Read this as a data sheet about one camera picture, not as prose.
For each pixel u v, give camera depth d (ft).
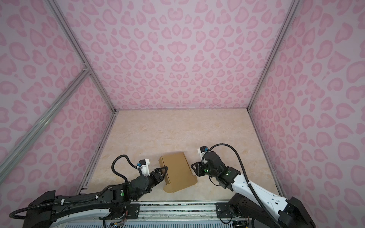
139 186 1.84
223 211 2.42
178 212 2.46
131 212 2.40
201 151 2.40
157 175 2.26
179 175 2.46
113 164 1.89
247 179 1.72
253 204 1.91
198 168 2.27
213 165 2.00
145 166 2.34
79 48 2.75
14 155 1.72
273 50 2.78
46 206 1.48
